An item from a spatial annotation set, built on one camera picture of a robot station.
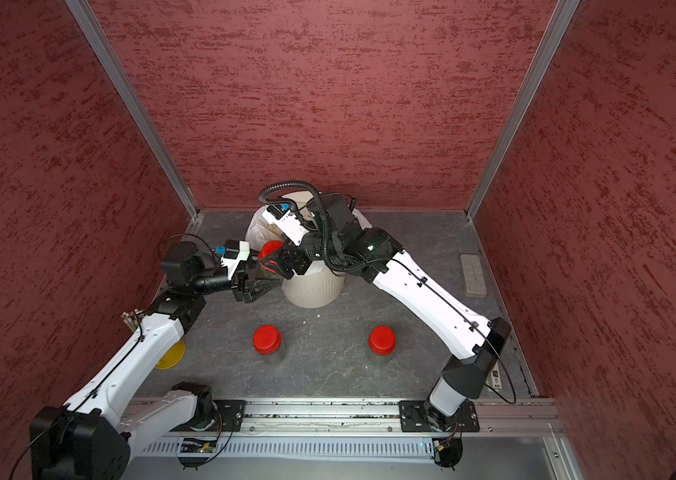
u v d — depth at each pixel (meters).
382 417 0.76
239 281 0.63
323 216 0.45
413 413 0.74
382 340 0.76
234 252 0.58
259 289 0.65
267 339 0.76
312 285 0.80
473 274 0.99
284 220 0.53
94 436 0.38
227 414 0.73
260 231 0.76
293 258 0.54
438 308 0.43
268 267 0.60
